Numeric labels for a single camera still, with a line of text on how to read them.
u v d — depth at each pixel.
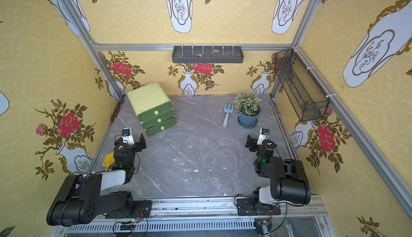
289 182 0.44
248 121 1.00
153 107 0.86
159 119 0.92
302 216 0.76
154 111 0.87
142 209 0.73
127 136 0.75
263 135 0.80
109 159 0.88
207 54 0.92
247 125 1.03
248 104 0.92
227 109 1.10
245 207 0.75
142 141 0.83
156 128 0.95
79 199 0.42
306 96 0.84
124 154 0.68
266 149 0.69
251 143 0.84
